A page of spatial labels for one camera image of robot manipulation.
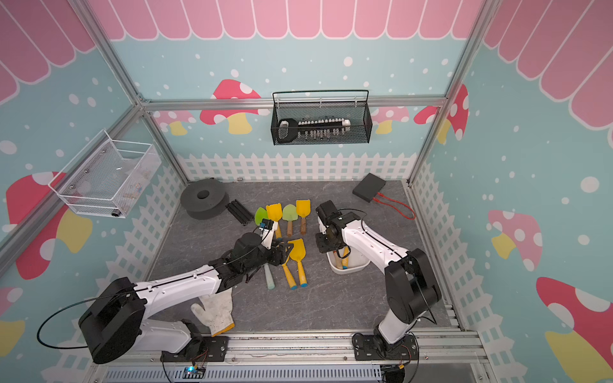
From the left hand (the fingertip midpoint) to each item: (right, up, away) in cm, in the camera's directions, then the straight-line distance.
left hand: (287, 247), depth 84 cm
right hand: (+14, 0, +5) cm, 15 cm away
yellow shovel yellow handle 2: (0, -11, +4) cm, 12 cm away
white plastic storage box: (+26, -6, +8) cm, 28 cm away
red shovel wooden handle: (+19, -6, +6) cm, 21 cm away
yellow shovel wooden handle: (+5, +13, +25) cm, 28 cm away
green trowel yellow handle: (+21, -7, +6) cm, 23 cm away
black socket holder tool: (0, +44, +6) cm, 44 cm away
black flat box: (+37, +24, +35) cm, 57 cm away
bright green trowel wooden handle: (-14, +11, +22) cm, 29 cm away
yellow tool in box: (+3, -4, +11) cm, 12 cm away
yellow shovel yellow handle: (-8, +12, +24) cm, 28 cm away
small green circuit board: (-28, -37, -11) cm, 47 cm away
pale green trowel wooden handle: (-2, +11, +25) cm, 28 cm away
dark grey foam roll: (-40, +17, +23) cm, 49 cm away
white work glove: (-24, -23, -3) cm, 33 cm away
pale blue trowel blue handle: (-7, -12, +3) cm, 14 cm away
